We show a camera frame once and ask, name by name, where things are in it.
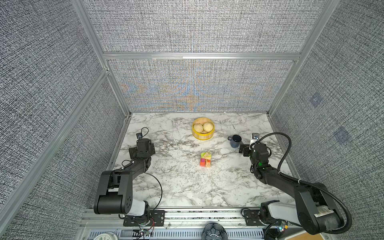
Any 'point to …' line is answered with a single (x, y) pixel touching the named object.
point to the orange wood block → (202, 162)
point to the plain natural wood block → (208, 163)
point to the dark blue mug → (235, 140)
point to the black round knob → (214, 231)
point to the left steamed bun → (198, 127)
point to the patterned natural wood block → (207, 155)
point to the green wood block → (202, 154)
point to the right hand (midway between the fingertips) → (250, 141)
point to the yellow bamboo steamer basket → (204, 136)
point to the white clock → (107, 236)
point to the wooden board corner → (305, 235)
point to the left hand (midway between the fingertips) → (141, 147)
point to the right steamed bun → (208, 126)
